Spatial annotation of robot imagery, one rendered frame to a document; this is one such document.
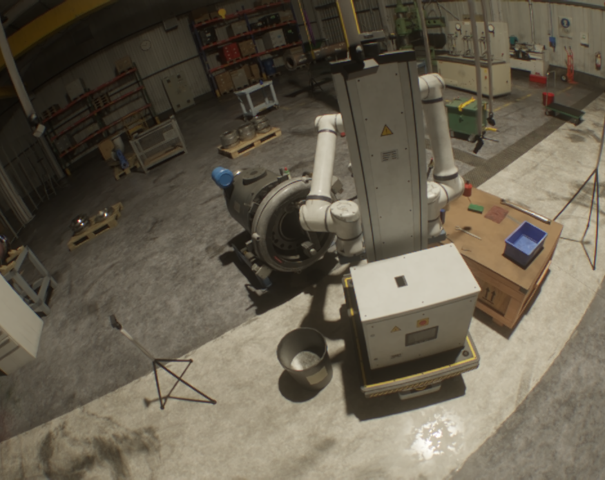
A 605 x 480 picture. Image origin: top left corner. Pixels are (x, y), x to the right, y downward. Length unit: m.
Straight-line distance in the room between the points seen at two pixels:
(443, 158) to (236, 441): 2.15
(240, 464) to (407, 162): 1.99
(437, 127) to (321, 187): 0.73
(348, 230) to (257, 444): 1.46
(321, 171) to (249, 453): 1.82
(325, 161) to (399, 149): 0.57
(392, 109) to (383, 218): 0.54
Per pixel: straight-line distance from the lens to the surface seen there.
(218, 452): 2.22
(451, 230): 2.30
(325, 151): 1.81
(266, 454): 2.08
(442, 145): 1.72
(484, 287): 2.23
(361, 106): 1.26
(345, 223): 1.61
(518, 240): 2.31
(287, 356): 2.04
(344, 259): 1.75
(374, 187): 1.40
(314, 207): 1.69
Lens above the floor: 1.91
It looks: 37 degrees down
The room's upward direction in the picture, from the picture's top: 18 degrees counter-clockwise
